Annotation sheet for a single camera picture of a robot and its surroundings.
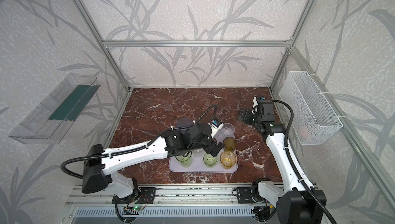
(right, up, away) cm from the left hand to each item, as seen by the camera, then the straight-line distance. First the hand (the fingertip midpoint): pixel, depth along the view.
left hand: (219, 135), depth 72 cm
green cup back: (-5, -17, +13) cm, 22 cm away
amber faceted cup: (+6, -16, +13) cm, 21 cm away
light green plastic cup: (-16, -12, 0) cm, 21 cm away
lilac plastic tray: (-11, -20, +13) cm, 26 cm away
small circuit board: (-38, -34, -1) cm, 51 cm away
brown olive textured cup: (+7, -8, +13) cm, 17 cm away
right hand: (+15, +12, +9) cm, 21 cm away
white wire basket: (+36, +9, -11) cm, 39 cm away
